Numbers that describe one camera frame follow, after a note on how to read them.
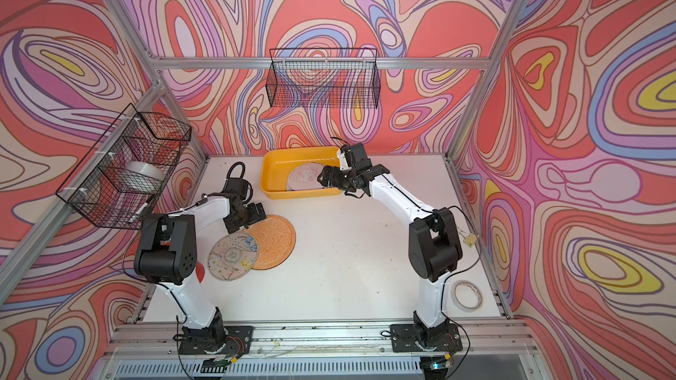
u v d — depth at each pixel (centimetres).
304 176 110
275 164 115
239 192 80
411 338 73
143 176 69
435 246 50
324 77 98
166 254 50
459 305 78
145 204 73
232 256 89
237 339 73
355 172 69
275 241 93
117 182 73
